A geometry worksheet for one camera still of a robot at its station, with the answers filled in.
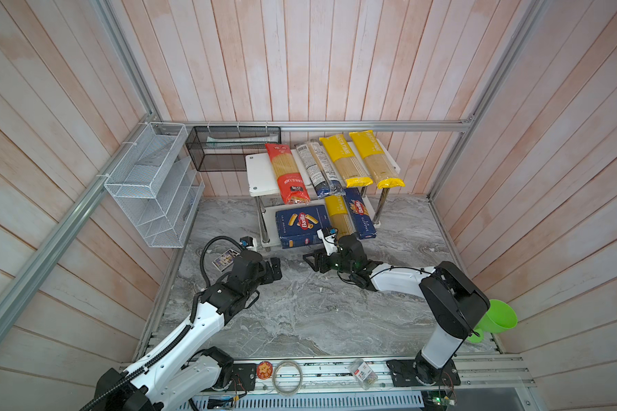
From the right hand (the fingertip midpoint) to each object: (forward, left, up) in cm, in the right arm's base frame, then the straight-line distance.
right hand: (308, 254), depth 89 cm
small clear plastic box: (-35, -17, -9) cm, 39 cm away
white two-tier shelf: (+12, +14, +24) cm, 30 cm away
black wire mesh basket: (+41, +35, +16) cm, 56 cm away
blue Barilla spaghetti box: (+19, -21, -1) cm, 28 cm away
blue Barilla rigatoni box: (+10, +4, +3) cm, 11 cm away
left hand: (-8, +13, +5) cm, 16 cm away
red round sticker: (-35, +12, -10) cm, 38 cm away
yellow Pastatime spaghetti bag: (+20, -12, -2) cm, 23 cm away
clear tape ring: (-39, +8, -10) cm, 41 cm away
